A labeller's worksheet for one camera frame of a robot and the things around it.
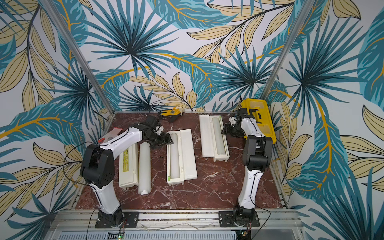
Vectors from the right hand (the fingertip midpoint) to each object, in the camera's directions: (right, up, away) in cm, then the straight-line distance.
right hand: (228, 133), depth 101 cm
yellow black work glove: (-39, +13, +15) cm, 44 cm away
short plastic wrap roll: (-34, -13, -13) cm, 39 cm away
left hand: (-38, -7, -11) cm, 40 cm away
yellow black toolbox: (+21, +17, 0) cm, 27 cm away
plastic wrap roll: (-6, -1, -2) cm, 7 cm away
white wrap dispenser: (-59, -18, -19) cm, 64 cm away
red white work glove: (-78, 0, +3) cm, 78 cm away
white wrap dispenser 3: (-10, -5, -6) cm, 13 cm away
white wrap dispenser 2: (-30, -17, -16) cm, 38 cm away
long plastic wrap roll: (-52, -20, -14) cm, 57 cm away
